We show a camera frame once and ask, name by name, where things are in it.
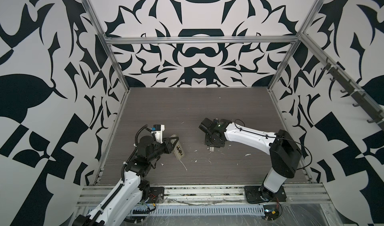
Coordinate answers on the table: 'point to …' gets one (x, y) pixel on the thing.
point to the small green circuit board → (271, 211)
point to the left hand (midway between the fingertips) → (178, 136)
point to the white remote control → (178, 150)
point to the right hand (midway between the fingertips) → (209, 143)
